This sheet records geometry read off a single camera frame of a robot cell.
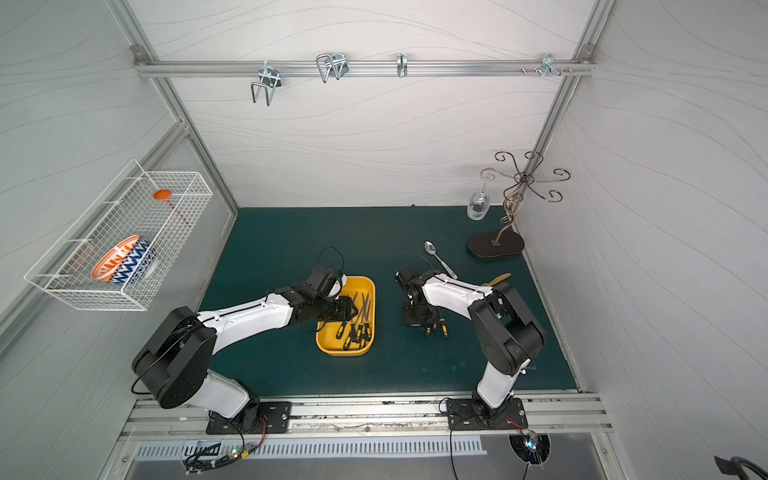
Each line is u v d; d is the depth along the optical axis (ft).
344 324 2.90
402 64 2.46
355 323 2.90
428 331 2.88
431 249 3.53
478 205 3.13
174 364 1.42
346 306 2.57
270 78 2.57
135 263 1.92
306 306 2.14
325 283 2.32
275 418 2.42
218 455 2.29
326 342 2.80
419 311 2.51
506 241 3.50
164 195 2.60
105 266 2.05
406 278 2.46
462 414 2.41
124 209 2.30
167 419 2.47
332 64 2.49
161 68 2.61
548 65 2.51
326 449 2.31
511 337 1.57
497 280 3.25
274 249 3.90
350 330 2.88
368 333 2.82
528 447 2.36
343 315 2.56
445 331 2.88
